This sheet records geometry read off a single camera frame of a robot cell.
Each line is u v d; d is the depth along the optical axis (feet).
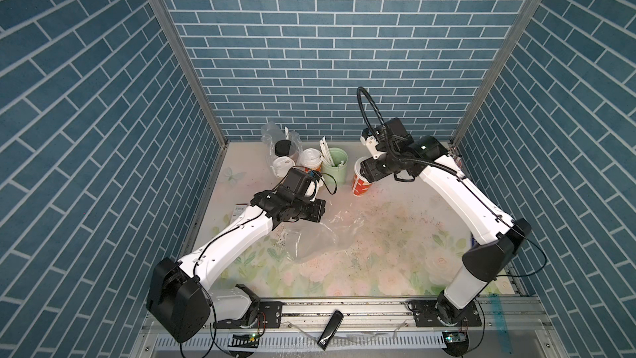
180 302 1.52
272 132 3.01
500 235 1.41
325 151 3.09
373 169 2.20
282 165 2.94
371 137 2.19
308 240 2.61
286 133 3.16
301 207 2.11
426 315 2.41
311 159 2.99
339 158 3.32
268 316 2.42
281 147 3.12
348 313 2.48
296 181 1.96
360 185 2.65
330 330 2.27
